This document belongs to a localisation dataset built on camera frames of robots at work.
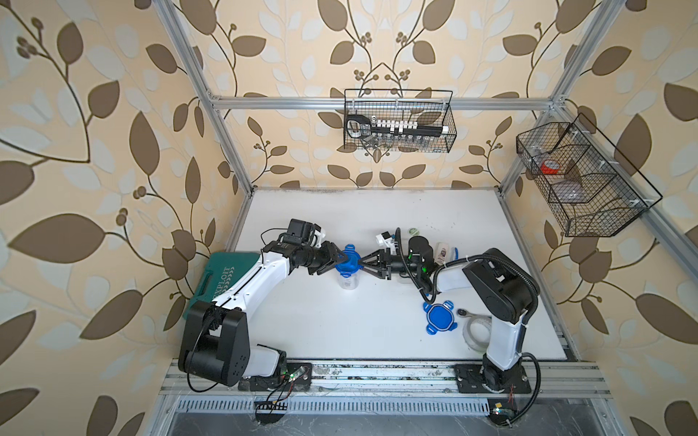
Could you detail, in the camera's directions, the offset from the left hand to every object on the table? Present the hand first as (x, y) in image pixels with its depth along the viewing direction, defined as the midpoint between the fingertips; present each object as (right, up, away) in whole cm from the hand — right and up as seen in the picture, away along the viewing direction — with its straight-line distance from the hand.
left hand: (339, 259), depth 83 cm
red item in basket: (+64, +28, -3) cm, 70 cm away
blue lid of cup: (+3, -1, -1) cm, 3 cm away
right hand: (+6, -2, 0) cm, 6 cm away
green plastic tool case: (-41, -6, +6) cm, 42 cm away
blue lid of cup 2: (+32, -19, +2) cm, 37 cm away
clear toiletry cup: (+3, -8, +4) cm, 9 cm away
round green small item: (+28, +7, +22) cm, 36 cm away
